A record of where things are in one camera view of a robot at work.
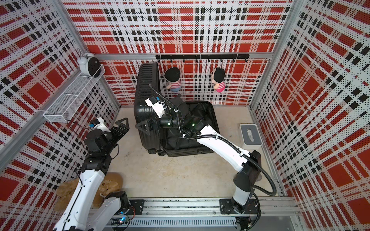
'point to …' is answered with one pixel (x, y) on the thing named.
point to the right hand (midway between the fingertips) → (146, 120)
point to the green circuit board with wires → (122, 221)
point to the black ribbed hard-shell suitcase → (167, 142)
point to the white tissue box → (250, 136)
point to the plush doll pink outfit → (218, 75)
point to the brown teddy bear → (112, 182)
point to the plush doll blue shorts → (172, 75)
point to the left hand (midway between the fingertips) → (127, 122)
